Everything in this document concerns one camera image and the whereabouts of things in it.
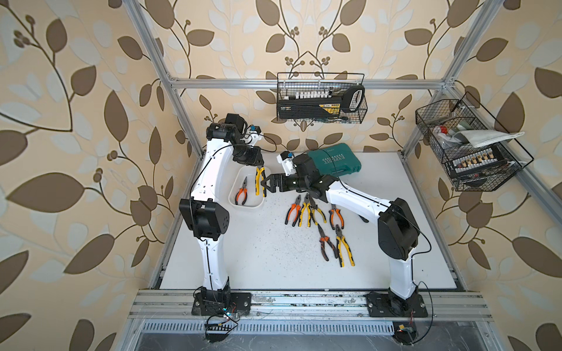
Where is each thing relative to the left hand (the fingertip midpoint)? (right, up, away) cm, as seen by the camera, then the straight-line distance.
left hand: (261, 159), depth 83 cm
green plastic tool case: (+36, +2, +28) cm, 46 cm away
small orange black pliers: (-10, -14, +22) cm, 28 cm away
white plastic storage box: (-7, -18, +17) cm, 25 cm away
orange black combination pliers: (+13, -20, +15) cm, 29 cm away
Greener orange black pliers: (+30, -23, +13) cm, 40 cm away
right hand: (+3, -8, +2) cm, 9 cm away
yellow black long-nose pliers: (+22, -21, +15) cm, 34 cm away
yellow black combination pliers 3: (0, -4, +1) cm, 4 cm away
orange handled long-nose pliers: (+24, -32, +5) cm, 41 cm away
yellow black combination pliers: (+19, -19, +16) cm, 31 cm away
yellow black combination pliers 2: (+32, -33, +5) cm, 46 cm away
